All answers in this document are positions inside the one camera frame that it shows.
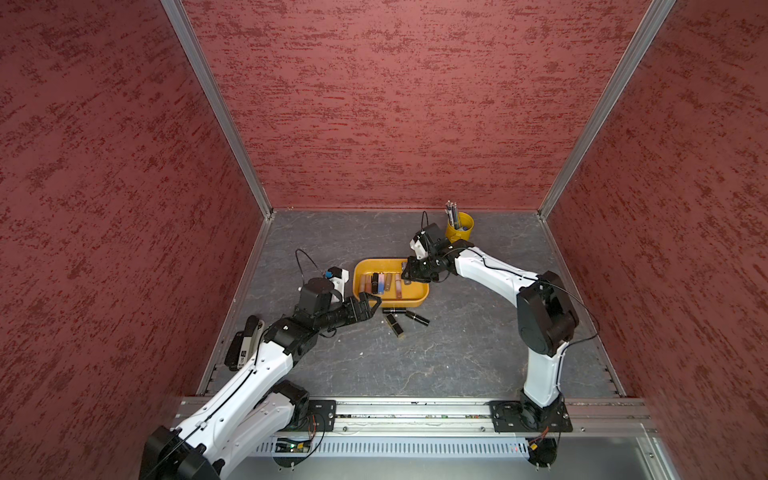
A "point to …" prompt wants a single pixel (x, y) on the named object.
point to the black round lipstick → (375, 283)
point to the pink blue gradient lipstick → (381, 283)
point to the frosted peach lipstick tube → (362, 283)
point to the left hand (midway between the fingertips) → (368, 310)
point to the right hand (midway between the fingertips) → (406, 280)
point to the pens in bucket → (453, 213)
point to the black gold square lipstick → (395, 326)
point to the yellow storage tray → (410, 296)
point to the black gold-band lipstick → (392, 310)
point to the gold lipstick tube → (387, 281)
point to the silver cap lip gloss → (368, 283)
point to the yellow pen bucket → (463, 231)
